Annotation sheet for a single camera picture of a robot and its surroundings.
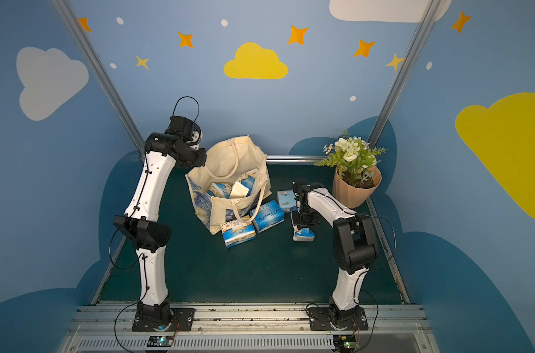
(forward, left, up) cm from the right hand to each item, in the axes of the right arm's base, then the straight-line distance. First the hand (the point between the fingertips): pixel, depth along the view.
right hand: (306, 225), depth 92 cm
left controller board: (-44, +49, -5) cm, 66 cm away
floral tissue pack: (+9, +37, +10) cm, 40 cm away
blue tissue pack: (+11, +25, +13) cm, 31 cm away
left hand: (+14, +42, +24) cm, 50 cm away
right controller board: (-40, -12, -6) cm, 42 cm away
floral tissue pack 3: (-6, +30, +2) cm, 30 cm away
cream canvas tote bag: (+22, +38, +13) cm, 46 cm away
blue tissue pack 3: (-6, +2, +3) cm, 7 cm away
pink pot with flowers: (+21, -23, +11) cm, 33 cm away
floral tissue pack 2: (+6, +28, +14) cm, 32 cm away
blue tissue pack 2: (+4, +16, 0) cm, 17 cm away
